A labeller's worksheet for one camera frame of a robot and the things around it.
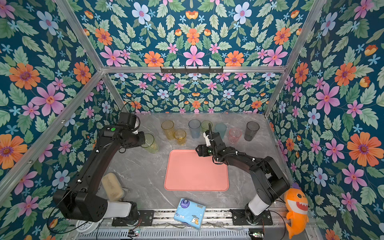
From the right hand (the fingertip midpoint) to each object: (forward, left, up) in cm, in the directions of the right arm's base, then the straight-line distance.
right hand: (200, 147), depth 90 cm
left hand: (-3, +30, +15) cm, 33 cm away
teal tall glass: (+14, -14, +1) cm, 20 cm away
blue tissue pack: (-35, +5, -4) cm, 35 cm away
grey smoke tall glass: (+11, -33, +5) cm, 35 cm away
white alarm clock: (-40, +52, -5) cm, 66 cm away
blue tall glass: (+14, +4, +5) cm, 15 cm away
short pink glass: (+14, -24, -7) cm, 29 cm away
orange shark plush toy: (-31, -47, -2) cm, 56 cm away
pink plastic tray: (-11, +10, -9) cm, 17 cm away
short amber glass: (+13, +14, -4) cm, 19 cm away
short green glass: (+18, -3, -1) cm, 18 cm away
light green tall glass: (-7, +26, +14) cm, 30 cm away
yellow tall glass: (+14, +21, +4) cm, 26 cm away
